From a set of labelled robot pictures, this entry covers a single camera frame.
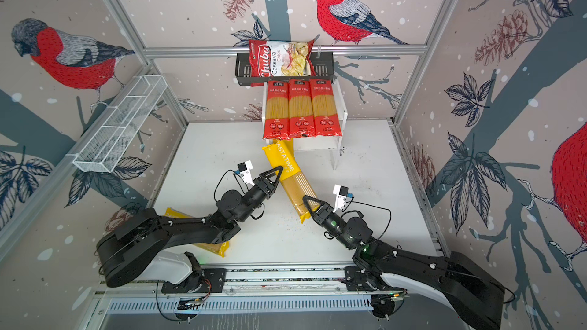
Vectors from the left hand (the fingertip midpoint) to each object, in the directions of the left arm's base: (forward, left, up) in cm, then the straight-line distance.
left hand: (282, 172), depth 71 cm
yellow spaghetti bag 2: (-16, +24, -25) cm, 38 cm away
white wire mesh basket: (+17, +57, +6) cm, 60 cm away
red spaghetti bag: (+12, +2, +10) cm, 16 cm away
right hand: (-8, -6, -7) cm, 12 cm away
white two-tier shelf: (+19, -12, -9) cm, 24 cm away
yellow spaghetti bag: (+8, +1, -2) cm, 8 cm away
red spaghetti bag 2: (+14, -6, +10) cm, 18 cm away
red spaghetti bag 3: (+14, -14, +10) cm, 22 cm away
